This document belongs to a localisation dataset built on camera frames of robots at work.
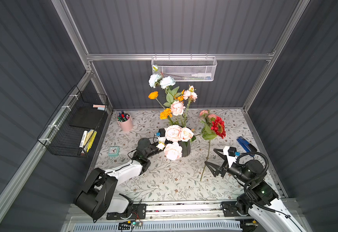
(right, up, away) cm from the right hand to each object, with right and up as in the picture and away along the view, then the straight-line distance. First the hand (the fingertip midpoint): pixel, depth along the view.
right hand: (213, 156), depth 69 cm
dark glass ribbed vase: (-11, 0, +28) cm, 30 cm away
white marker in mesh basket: (0, +47, +25) cm, 54 cm away
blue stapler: (+31, -1, +26) cm, 40 cm away
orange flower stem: (-22, +21, +4) cm, 31 cm away
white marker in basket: (-62, +7, -1) cm, 63 cm away
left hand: (-17, +8, +5) cm, 19 cm away
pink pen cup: (-52, +17, +31) cm, 63 cm away
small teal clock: (-59, -3, +25) cm, 64 cm away
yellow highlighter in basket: (-61, +9, +3) cm, 61 cm away
